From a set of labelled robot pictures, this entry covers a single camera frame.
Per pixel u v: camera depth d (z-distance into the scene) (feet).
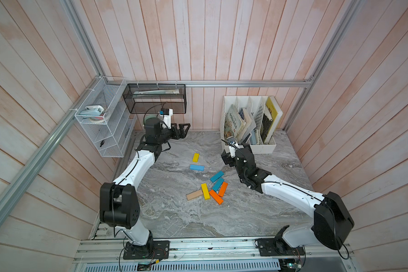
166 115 2.37
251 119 3.22
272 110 3.20
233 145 2.24
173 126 2.41
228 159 2.42
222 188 3.02
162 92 2.97
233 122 3.37
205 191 2.97
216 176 3.21
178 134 2.45
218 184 3.04
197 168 3.31
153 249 2.38
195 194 2.96
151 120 2.14
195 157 3.43
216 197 2.91
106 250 2.46
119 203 1.49
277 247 2.18
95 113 2.25
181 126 2.40
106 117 2.35
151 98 3.42
